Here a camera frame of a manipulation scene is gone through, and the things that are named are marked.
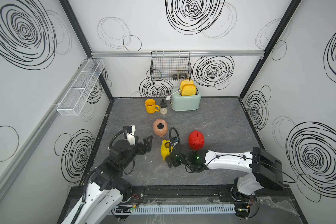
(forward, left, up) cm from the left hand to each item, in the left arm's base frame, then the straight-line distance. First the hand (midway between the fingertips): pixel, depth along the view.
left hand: (145, 137), depth 70 cm
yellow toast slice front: (+41, -25, -3) cm, 48 cm away
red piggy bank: (+7, -29, -13) cm, 32 cm away
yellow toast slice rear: (+46, -23, -1) cm, 51 cm away
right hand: (-4, -13, -16) cm, 21 cm away
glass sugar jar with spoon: (+33, -7, -15) cm, 37 cm away
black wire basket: (+76, -12, -6) cm, 77 cm away
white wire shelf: (+15, +39, +9) cm, 42 cm away
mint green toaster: (+37, -20, -13) cm, 44 cm away
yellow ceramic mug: (+35, +3, -15) cm, 38 cm away
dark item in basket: (+39, -19, +10) cm, 45 cm away
